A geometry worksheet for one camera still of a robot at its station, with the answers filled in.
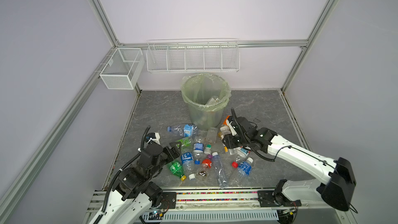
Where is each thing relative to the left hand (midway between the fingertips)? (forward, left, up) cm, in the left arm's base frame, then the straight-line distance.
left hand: (175, 149), depth 71 cm
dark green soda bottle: (-5, +1, -14) cm, 14 cm away
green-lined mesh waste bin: (+40, -17, -8) cm, 44 cm away
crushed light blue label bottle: (+18, -3, -14) cm, 23 cm away
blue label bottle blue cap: (+5, -10, -14) cm, 18 cm away
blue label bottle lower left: (-1, -4, -13) cm, 13 cm away
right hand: (+5, -25, -4) cm, 26 cm away
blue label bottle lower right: (-8, -33, -13) cm, 37 cm away
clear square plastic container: (+15, -19, -18) cm, 31 cm away
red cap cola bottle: (-3, -14, -14) cm, 20 cm away
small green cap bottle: (+5, -15, -15) cm, 22 cm away
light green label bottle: (+10, -3, -14) cm, 17 cm away
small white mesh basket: (+56, +38, +4) cm, 68 cm away
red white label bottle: (+1, -34, -15) cm, 37 cm away
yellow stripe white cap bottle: (+10, -25, -2) cm, 27 cm away
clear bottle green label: (+32, -21, -5) cm, 39 cm away
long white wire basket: (+58, -10, +11) cm, 60 cm away
